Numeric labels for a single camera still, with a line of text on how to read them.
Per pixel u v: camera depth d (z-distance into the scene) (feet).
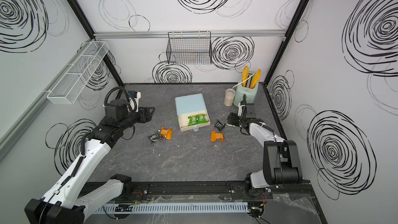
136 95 2.18
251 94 2.95
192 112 2.91
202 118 2.78
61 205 1.22
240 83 3.25
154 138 2.96
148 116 2.23
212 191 2.47
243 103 2.82
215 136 3.01
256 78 3.09
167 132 3.06
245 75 3.19
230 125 3.16
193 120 2.78
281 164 1.46
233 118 2.70
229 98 3.34
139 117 2.15
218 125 3.15
